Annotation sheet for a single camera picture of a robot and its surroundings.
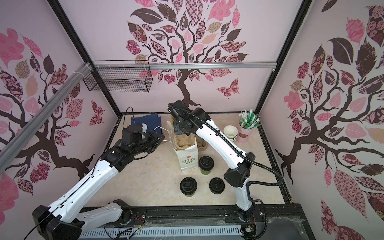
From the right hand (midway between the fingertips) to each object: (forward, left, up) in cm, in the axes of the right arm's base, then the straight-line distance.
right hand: (180, 126), depth 74 cm
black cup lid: (-12, -13, -18) cm, 25 cm away
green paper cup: (-27, -4, -24) cm, 37 cm away
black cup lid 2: (-24, -4, -18) cm, 30 cm away
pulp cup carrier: (-6, -1, -6) cm, 8 cm away
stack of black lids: (-21, -19, -27) cm, 39 cm away
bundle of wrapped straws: (+16, -42, -13) cm, 47 cm away
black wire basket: (+39, +40, +6) cm, 56 cm away
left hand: (-6, +7, -2) cm, 9 cm away
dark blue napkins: (+23, +24, -23) cm, 40 cm away
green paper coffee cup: (-14, -13, -26) cm, 32 cm away
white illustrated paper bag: (-11, -3, -13) cm, 17 cm away
